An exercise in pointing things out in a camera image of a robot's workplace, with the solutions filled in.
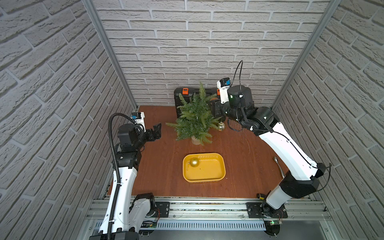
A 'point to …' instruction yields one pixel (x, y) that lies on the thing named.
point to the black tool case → (185, 91)
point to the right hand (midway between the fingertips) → (215, 101)
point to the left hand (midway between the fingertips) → (154, 121)
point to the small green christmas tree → (197, 121)
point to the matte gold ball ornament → (194, 162)
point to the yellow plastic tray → (211, 168)
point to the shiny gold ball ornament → (221, 126)
